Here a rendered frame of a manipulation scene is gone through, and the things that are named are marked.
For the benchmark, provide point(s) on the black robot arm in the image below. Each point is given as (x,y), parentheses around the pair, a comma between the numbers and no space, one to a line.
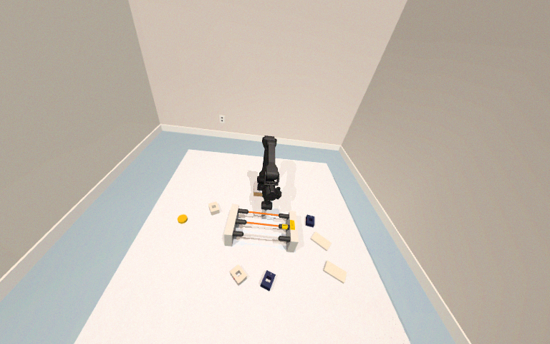
(269,171)

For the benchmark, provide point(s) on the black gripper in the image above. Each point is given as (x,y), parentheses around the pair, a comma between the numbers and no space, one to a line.
(266,205)

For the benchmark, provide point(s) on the cream square block with centre hole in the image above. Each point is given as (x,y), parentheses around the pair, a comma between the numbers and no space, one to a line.
(213,207)

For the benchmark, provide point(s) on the beige rectangular block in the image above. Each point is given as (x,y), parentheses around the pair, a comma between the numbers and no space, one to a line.
(334,271)
(321,241)

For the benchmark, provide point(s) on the beige box with red arrow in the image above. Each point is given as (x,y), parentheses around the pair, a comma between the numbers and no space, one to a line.
(238,280)

